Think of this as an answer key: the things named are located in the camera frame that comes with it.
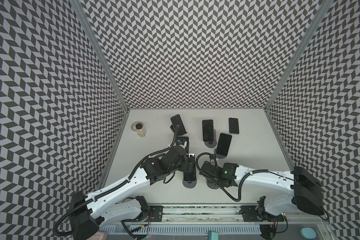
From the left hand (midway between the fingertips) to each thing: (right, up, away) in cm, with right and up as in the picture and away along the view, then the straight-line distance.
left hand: (186, 160), depth 75 cm
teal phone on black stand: (-6, +20, +22) cm, 31 cm away
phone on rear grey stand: (+13, +14, +16) cm, 25 cm away
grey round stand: (+2, -16, +8) cm, 18 cm away
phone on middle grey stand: (+22, +7, +11) cm, 25 cm away
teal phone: (+33, +17, +28) cm, 46 cm away
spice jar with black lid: (-32, +16, +21) cm, 41 cm away
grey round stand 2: (+17, +5, +23) cm, 29 cm away
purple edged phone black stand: (-2, +11, -9) cm, 14 cm away
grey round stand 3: (+21, -2, +17) cm, 27 cm away
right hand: (+15, -13, +5) cm, 20 cm away
